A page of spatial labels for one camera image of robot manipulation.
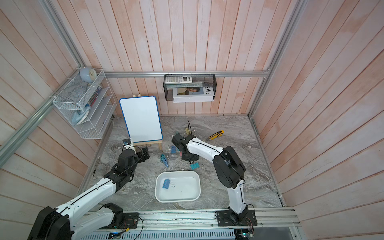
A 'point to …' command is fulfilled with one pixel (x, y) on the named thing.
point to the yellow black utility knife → (216, 135)
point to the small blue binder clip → (173, 149)
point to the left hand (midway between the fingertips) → (140, 149)
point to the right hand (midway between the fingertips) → (190, 157)
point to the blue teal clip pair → (162, 158)
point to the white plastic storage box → (187, 187)
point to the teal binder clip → (195, 166)
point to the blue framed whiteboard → (141, 116)
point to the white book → (206, 93)
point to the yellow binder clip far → (188, 132)
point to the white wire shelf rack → (88, 107)
